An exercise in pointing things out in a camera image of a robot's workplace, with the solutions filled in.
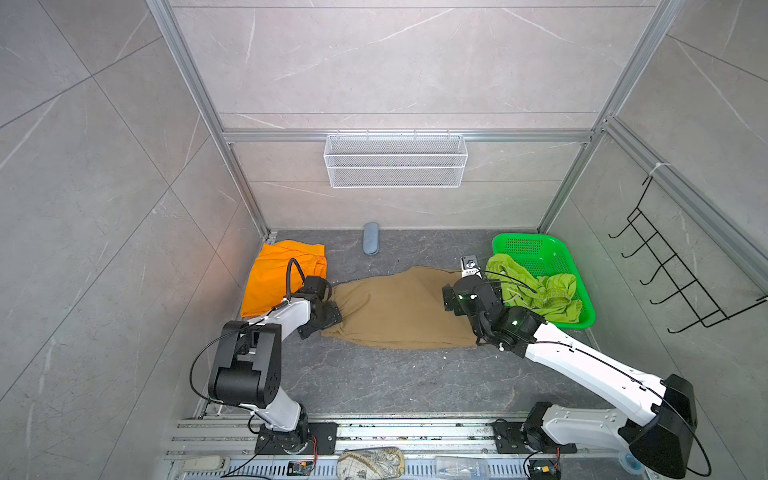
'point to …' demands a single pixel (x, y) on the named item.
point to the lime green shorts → (550, 295)
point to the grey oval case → (371, 238)
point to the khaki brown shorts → (399, 309)
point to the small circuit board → (299, 468)
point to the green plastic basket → (545, 255)
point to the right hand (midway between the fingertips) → (464, 281)
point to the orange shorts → (268, 283)
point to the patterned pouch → (370, 463)
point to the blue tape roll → (633, 462)
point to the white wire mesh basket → (396, 160)
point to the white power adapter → (207, 463)
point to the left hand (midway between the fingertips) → (325, 316)
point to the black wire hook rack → (691, 292)
